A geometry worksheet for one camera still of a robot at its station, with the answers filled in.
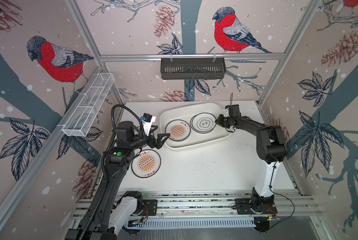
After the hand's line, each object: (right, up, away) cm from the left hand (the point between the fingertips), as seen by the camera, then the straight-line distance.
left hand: (161, 131), depth 69 cm
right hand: (+33, +3, +33) cm, 47 cm away
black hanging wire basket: (+17, +41, +35) cm, 56 cm away
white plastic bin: (+19, -9, +29) cm, 36 cm away
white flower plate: (+25, +2, +37) cm, 45 cm away
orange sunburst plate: (-12, -22, +19) cm, 32 cm away
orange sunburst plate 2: (+7, -3, +34) cm, 35 cm away
